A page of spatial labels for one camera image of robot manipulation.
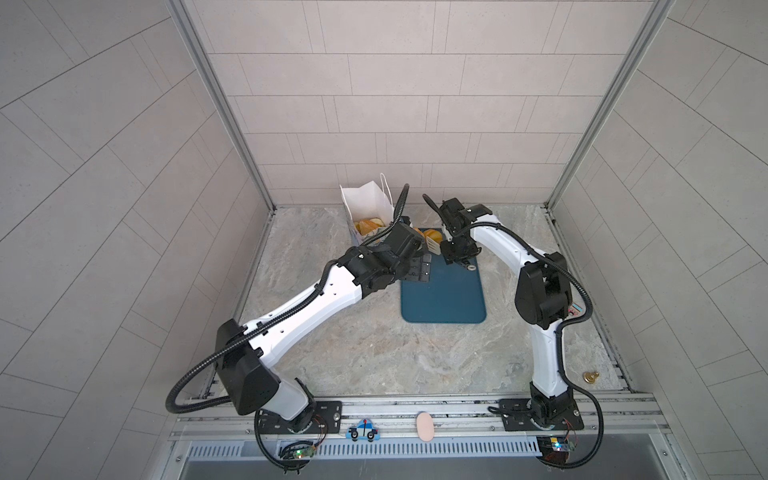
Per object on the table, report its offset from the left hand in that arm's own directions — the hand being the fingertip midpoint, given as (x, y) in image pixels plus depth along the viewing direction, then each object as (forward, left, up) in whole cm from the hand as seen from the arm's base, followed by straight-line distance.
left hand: (422, 261), depth 74 cm
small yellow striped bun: (+21, -6, -16) cm, 26 cm away
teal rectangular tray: (+1, -11, -21) cm, 24 cm away
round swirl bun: (+25, -1, -19) cm, 31 cm away
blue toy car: (-34, +14, -19) cm, 42 cm away
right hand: (+12, -11, -17) cm, 23 cm away
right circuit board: (-37, -30, -22) cm, 53 cm away
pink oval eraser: (-33, 0, -19) cm, 38 cm away
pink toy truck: (-4, -47, -19) cm, 51 cm away
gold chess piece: (-22, -43, -19) cm, 52 cm away
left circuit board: (-38, +28, -18) cm, 51 cm away
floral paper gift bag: (+23, +15, -6) cm, 29 cm away
